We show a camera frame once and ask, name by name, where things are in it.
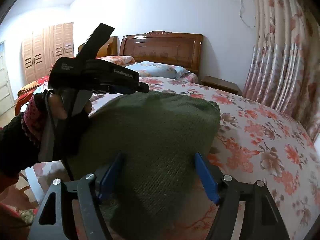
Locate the green knit sweater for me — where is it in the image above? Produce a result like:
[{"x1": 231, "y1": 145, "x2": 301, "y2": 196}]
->
[{"x1": 68, "y1": 91, "x2": 220, "y2": 239}]

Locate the dark sleeved left forearm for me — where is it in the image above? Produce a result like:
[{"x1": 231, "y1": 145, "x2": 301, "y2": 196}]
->
[{"x1": 1, "y1": 91, "x2": 48, "y2": 191}]

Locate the left hand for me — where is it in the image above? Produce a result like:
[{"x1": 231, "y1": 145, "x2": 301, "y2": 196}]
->
[{"x1": 47, "y1": 91, "x2": 92, "y2": 122}]

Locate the orange floral pillow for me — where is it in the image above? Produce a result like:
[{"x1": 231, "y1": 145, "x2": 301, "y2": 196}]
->
[{"x1": 98, "y1": 55, "x2": 135, "y2": 66}]

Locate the beige louvered wardrobe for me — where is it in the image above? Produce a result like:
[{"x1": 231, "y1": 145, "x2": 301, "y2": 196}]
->
[{"x1": 22, "y1": 22, "x2": 74, "y2": 83}]

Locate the red blanket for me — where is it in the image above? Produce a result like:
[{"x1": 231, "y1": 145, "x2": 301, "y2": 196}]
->
[{"x1": 15, "y1": 75, "x2": 49, "y2": 116}]

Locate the light blue floral pillow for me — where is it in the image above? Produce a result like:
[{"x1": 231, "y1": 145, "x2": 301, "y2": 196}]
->
[{"x1": 126, "y1": 61, "x2": 190, "y2": 80}]

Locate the brown wooden headboard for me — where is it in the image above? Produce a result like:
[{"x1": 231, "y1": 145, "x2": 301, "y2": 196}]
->
[{"x1": 119, "y1": 31, "x2": 203, "y2": 77}]

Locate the wooden nightstand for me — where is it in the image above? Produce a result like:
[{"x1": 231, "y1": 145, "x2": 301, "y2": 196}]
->
[{"x1": 201, "y1": 76, "x2": 242, "y2": 96}]

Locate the pink floral curtain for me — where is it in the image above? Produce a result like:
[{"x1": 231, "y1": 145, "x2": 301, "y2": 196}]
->
[{"x1": 243, "y1": 0, "x2": 319, "y2": 142}]

